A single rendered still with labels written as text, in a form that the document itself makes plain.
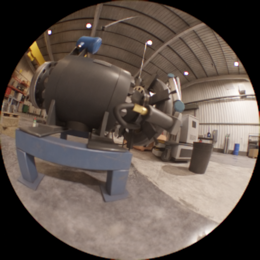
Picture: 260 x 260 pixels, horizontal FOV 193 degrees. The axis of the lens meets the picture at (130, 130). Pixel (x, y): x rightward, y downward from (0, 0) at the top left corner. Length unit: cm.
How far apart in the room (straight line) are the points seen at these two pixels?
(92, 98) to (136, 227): 60
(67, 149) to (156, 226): 43
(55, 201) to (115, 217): 25
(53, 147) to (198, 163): 115
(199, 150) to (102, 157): 95
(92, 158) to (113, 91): 34
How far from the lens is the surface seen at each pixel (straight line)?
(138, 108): 32
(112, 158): 30
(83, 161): 29
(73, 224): 35
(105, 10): 881
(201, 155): 101
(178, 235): 40
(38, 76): 72
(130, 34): 870
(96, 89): 43
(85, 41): 76
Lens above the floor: 32
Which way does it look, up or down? 3 degrees up
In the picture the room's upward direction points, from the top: 11 degrees clockwise
